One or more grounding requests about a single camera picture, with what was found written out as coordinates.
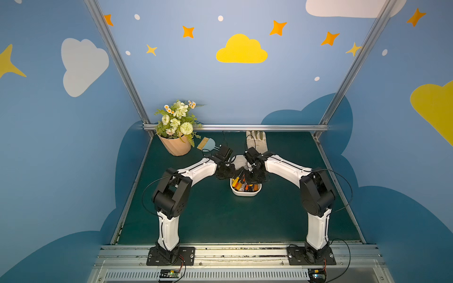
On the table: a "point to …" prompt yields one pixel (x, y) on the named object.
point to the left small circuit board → (169, 275)
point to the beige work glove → (257, 140)
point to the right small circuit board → (317, 275)
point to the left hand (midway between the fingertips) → (233, 172)
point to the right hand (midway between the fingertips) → (251, 180)
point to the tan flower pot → (177, 147)
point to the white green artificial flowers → (179, 121)
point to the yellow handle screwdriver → (235, 180)
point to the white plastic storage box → (239, 187)
